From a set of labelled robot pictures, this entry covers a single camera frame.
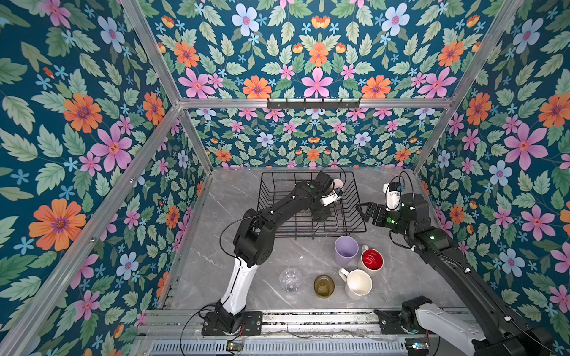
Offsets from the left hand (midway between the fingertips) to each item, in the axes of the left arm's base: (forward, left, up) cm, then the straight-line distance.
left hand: (325, 203), depth 93 cm
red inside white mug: (-22, -16, -8) cm, 28 cm away
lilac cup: (-18, -6, -6) cm, 20 cm away
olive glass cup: (-30, +4, -10) cm, 32 cm away
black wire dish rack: (-2, -9, -9) cm, 13 cm away
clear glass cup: (-27, +16, -10) cm, 33 cm away
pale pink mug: (+9, -7, +2) cm, 12 cm away
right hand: (-11, -12, +14) cm, 21 cm away
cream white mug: (-31, -9, -8) cm, 33 cm away
